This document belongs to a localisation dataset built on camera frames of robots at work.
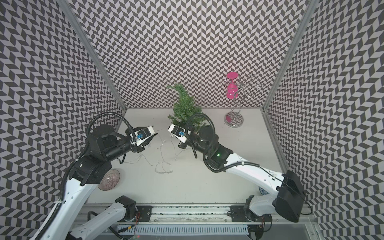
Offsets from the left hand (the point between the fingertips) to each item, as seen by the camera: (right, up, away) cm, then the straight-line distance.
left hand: (151, 129), depth 62 cm
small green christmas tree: (+12, +11, +16) cm, 23 cm away
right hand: (+8, 0, +2) cm, 8 cm away
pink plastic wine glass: (+43, +25, +39) cm, 63 cm away
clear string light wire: (+6, -19, +29) cm, 36 cm away
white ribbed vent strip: (+33, -47, +7) cm, 58 cm away
